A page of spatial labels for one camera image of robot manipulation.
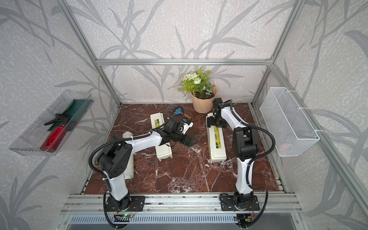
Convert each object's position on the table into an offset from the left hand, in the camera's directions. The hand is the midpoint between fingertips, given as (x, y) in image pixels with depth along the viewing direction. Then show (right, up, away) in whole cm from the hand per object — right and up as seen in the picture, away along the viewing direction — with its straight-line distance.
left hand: (194, 139), depth 88 cm
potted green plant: (+7, +32, +18) cm, 38 cm away
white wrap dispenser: (-18, -6, -4) cm, 19 cm away
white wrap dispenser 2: (+14, -1, -2) cm, 14 cm away
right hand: (+14, +9, +10) cm, 19 cm away
